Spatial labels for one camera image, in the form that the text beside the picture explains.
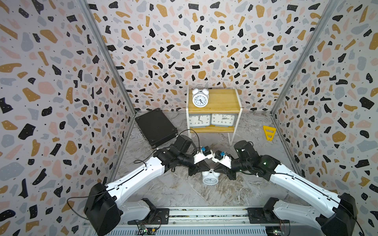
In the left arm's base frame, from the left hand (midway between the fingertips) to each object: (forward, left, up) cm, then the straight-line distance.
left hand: (209, 167), depth 70 cm
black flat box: (+39, +36, -17) cm, 56 cm away
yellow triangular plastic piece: (+35, -48, -20) cm, 63 cm away
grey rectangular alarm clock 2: (+29, +5, +1) cm, 30 cm away
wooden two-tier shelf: (+33, -8, +13) cm, 36 cm away
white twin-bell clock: (-3, -1, -5) cm, 6 cm away
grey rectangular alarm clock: (+30, -10, 0) cm, 32 cm away
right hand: (0, -3, -1) cm, 3 cm away
